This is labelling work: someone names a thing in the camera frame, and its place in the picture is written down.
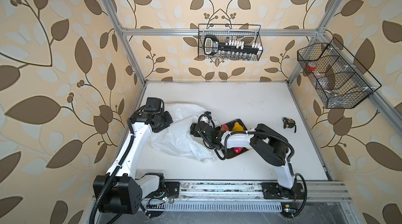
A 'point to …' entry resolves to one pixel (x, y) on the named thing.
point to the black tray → (231, 153)
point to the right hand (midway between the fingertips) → (195, 126)
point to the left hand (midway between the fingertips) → (167, 120)
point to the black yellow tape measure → (289, 123)
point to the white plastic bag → (177, 137)
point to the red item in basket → (310, 68)
